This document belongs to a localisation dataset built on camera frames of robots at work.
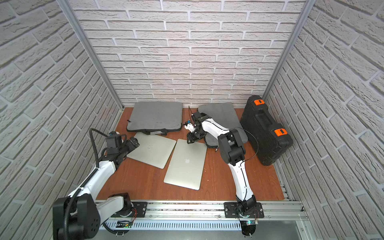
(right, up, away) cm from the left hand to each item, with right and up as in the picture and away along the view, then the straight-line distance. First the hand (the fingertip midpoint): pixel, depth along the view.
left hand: (132, 140), depth 87 cm
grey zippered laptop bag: (+7, +14, +24) cm, 28 cm away
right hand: (+36, -2, +12) cm, 38 cm away
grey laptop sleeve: (+59, +17, +26) cm, 67 cm away
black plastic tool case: (+76, +2, -9) cm, 77 cm away
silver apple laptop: (+32, -17, +3) cm, 36 cm away
